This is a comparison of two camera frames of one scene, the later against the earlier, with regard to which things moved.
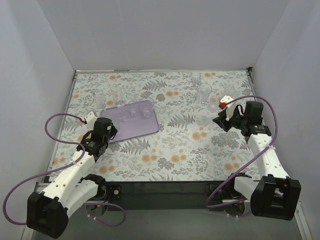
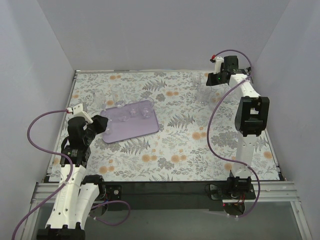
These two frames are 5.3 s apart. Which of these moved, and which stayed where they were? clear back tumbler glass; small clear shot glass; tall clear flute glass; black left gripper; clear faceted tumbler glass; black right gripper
Moved: black left gripper; black right gripper
Stayed: tall clear flute glass; clear faceted tumbler glass; clear back tumbler glass; small clear shot glass
